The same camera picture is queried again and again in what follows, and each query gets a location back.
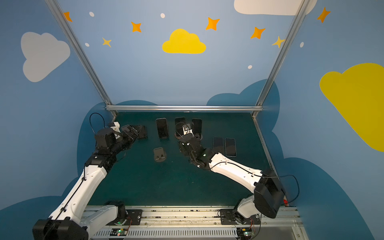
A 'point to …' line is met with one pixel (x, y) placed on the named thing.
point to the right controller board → (244, 233)
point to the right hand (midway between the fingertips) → (188, 136)
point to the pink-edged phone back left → (162, 128)
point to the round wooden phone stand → (179, 138)
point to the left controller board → (118, 232)
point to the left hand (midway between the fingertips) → (141, 130)
